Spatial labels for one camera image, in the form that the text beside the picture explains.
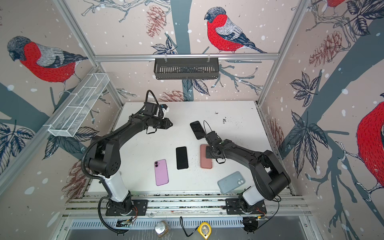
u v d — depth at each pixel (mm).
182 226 684
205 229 660
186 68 1061
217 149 657
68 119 726
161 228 593
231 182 816
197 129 1039
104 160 487
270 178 437
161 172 860
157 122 789
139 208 734
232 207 728
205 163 854
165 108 856
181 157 913
